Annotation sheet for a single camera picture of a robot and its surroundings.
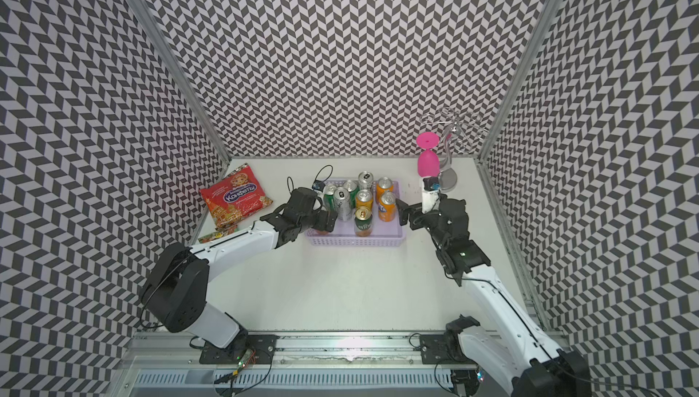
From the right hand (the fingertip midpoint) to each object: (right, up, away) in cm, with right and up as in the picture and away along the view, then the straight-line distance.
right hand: (412, 201), depth 78 cm
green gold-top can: (-14, -8, +11) cm, 20 cm away
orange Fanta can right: (-6, -3, +15) cm, 17 cm away
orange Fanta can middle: (-14, -1, +16) cm, 21 cm away
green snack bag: (-65, -13, +16) cm, 68 cm away
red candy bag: (-62, -1, +22) cm, 66 cm away
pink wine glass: (+9, +13, +16) cm, 22 cm away
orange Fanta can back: (-7, +4, +19) cm, 20 cm away
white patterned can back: (-14, +6, +17) cm, 23 cm away
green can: (-26, 0, +14) cm, 30 cm away
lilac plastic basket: (-7, -13, +18) cm, 23 cm away
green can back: (-18, +3, +16) cm, 24 cm away
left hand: (-28, -5, +12) cm, 31 cm away
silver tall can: (-21, -2, +11) cm, 24 cm away
